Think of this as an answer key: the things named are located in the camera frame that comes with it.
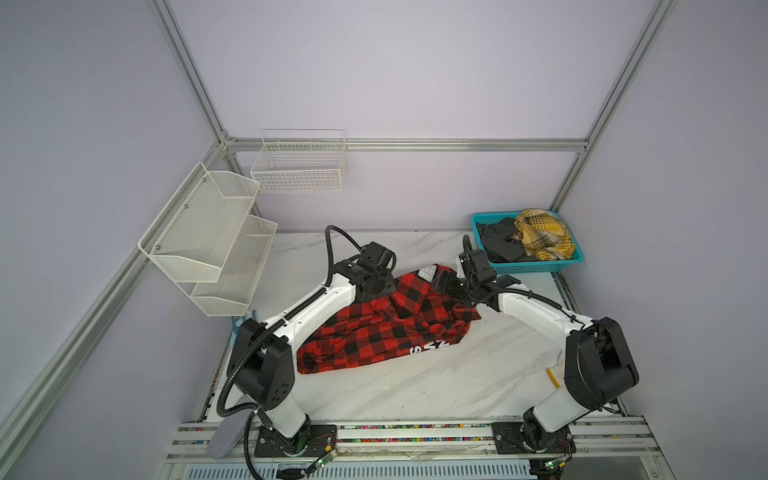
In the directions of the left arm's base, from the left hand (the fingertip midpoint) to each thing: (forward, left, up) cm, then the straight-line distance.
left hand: (385, 288), depth 85 cm
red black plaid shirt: (-1, -11, -14) cm, 18 cm away
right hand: (+3, -15, -3) cm, 16 cm away
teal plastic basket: (+15, -50, -8) cm, 53 cm away
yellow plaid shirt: (+25, -56, -3) cm, 62 cm away
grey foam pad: (-35, +38, -13) cm, 53 cm away
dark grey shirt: (+24, -41, -6) cm, 48 cm away
